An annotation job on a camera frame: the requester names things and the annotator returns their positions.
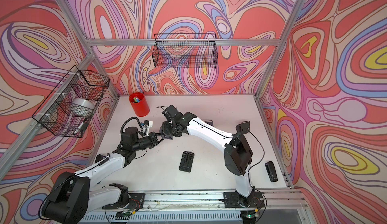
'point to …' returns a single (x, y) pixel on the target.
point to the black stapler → (271, 171)
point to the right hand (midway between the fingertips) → (166, 136)
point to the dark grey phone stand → (244, 127)
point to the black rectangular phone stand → (186, 161)
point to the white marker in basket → (78, 128)
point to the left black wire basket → (67, 109)
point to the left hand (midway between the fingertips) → (167, 137)
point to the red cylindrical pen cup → (139, 104)
